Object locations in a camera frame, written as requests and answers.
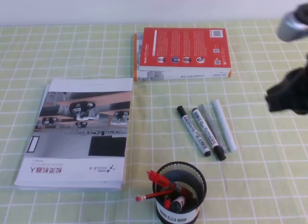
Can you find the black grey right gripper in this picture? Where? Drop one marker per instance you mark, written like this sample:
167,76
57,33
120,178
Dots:
291,93

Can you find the black mesh pen holder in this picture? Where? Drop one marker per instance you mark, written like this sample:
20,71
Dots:
189,177

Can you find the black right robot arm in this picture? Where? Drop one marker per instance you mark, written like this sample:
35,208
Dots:
294,25

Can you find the light blue white pen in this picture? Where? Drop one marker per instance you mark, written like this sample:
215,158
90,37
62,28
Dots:
224,125

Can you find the grey transparent pen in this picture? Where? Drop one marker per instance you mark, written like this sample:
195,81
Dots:
212,127

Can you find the black red marker in holder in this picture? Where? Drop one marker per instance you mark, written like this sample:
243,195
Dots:
175,205

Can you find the red gel pen upper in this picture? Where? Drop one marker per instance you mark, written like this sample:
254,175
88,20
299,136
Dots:
166,183

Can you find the red pen with eraser end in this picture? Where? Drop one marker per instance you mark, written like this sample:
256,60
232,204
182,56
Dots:
153,195

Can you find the black capped white marker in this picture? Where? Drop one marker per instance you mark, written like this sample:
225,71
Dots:
206,130

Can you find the red cover book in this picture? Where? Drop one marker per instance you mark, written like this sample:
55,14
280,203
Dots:
181,49

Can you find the orange edged white book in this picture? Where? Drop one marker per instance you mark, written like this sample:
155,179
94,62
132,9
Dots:
165,75

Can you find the white Agilex robotics brochure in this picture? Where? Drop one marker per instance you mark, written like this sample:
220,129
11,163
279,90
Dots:
81,132

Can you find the clear plastic brochure sleeve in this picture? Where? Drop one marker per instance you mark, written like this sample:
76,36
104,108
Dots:
36,127

